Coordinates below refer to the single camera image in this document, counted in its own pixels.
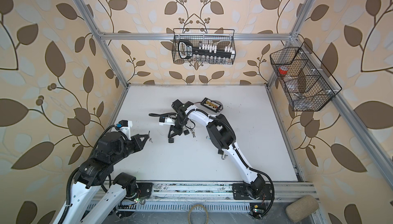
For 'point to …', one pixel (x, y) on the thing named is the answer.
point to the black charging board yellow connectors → (213, 105)
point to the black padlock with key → (186, 131)
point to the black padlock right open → (220, 152)
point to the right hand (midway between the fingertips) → (170, 135)
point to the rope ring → (189, 213)
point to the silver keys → (193, 132)
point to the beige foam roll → (302, 208)
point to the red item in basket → (283, 69)
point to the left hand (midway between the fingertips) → (149, 135)
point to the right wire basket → (308, 86)
